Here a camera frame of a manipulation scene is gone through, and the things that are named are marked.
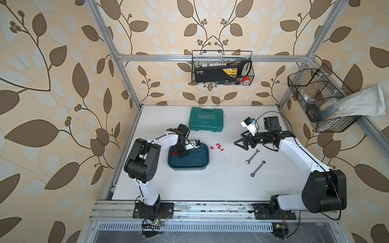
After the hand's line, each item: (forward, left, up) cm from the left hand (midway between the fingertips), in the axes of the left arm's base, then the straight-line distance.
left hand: (184, 150), depth 94 cm
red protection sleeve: (+6, -21, -1) cm, 22 cm away
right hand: (0, -32, +14) cm, 35 cm away
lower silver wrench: (-14, -40, -1) cm, 43 cm away
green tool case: (+24, -16, +3) cm, 29 cm away
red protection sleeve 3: (+2, -24, -1) cm, 24 cm away
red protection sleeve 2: (+3, -22, -1) cm, 22 cm away
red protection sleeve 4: (+3, -17, -1) cm, 18 cm away
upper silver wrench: (-6, -39, -1) cm, 40 cm away
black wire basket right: (+18, -73, +33) cm, 82 cm away
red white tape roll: (+28, -36, +33) cm, 56 cm away
